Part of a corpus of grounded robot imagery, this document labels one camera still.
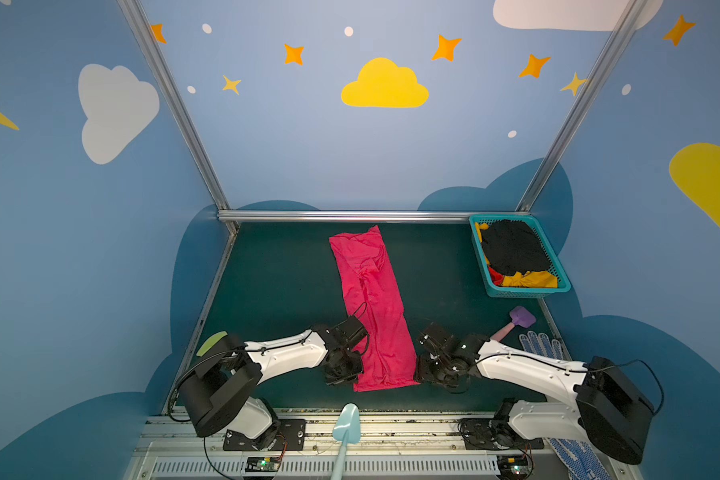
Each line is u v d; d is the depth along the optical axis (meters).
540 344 0.91
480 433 0.76
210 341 0.91
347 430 0.76
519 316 0.96
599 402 0.41
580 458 0.70
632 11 0.69
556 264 0.98
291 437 0.74
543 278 0.99
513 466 0.71
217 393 0.43
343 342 0.68
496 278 0.96
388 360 0.86
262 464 0.71
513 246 1.02
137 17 0.69
